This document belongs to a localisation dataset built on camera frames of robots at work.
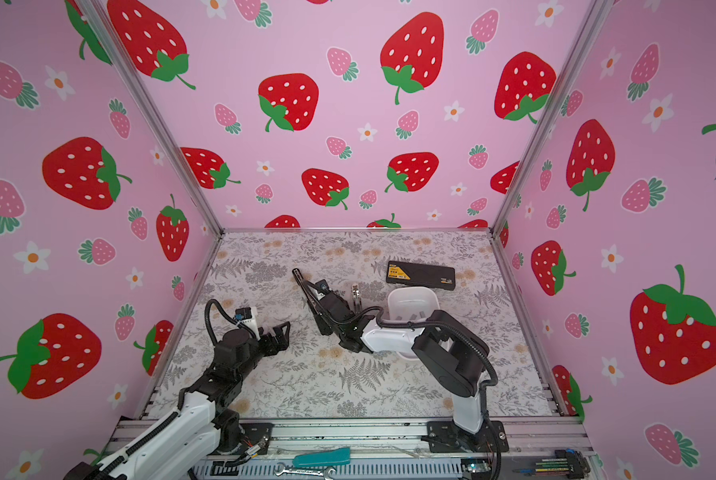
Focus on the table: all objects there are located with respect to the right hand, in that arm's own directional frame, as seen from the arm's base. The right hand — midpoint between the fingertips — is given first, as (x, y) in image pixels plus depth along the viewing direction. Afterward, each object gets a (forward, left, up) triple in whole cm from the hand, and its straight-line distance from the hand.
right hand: (320, 307), depth 89 cm
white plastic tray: (+10, -28, -8) cm, 31 cm away
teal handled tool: (-37, -8, -9) cm, 39 cm away
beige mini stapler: (+9, -9, -6) cm, 14 cm away
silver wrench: (-39, -9, -8) cm, 41 cm away
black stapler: (+7, +6, -6) cm, 11 cm away
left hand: (-8, +11, +1) cm, 13 cm away
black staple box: (+21, -32, -6) cm, 38 cm away
